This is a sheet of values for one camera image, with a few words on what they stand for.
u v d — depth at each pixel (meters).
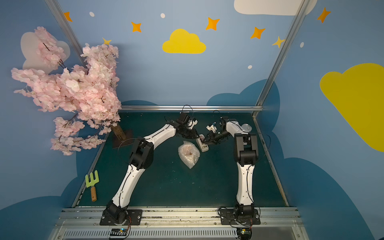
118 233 0.73
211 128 0.98
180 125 0.85
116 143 1.01
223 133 0.89
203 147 0.98
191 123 0.92
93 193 0.80
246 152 0.62
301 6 0.70
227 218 0.74
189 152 0.89
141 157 0.64
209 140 0.93
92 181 0.86
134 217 0.74
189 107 0.93
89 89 0.56
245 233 0.73
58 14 0.70
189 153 0.89
